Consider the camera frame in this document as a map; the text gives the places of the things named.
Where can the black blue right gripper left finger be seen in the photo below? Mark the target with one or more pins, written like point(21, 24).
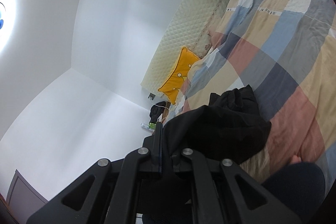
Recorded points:
point(108, 191)

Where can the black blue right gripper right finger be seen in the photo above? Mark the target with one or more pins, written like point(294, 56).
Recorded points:
point(209, 191)

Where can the black puffer jacket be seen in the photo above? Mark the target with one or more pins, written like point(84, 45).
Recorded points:
point(228, 127)

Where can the green white bottle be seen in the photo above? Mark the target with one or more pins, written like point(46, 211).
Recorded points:
point(150, 126)

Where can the black bag on nightstand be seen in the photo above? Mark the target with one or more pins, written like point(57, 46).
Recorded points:
point(156, 110)

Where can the grey door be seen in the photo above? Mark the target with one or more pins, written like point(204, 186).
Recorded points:
point(21, 192)

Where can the orange cushion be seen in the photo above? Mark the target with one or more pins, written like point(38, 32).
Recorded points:
point(177, 77)

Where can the dark blue trouser leg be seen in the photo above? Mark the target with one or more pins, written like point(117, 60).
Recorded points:
point(299, 186)

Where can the floral pillow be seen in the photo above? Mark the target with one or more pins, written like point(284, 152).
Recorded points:
point(211, 36)

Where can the colourful checkered duvet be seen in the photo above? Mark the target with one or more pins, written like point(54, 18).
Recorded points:
point(285, 51)

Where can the cream quilted headboard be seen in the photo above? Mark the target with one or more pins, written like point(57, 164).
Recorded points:
point(185, 29)

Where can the ceiling lamp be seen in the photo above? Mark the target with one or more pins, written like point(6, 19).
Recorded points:
point(8, 18)

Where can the wall power socket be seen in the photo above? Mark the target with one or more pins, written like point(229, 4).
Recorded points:
point(151, 96)

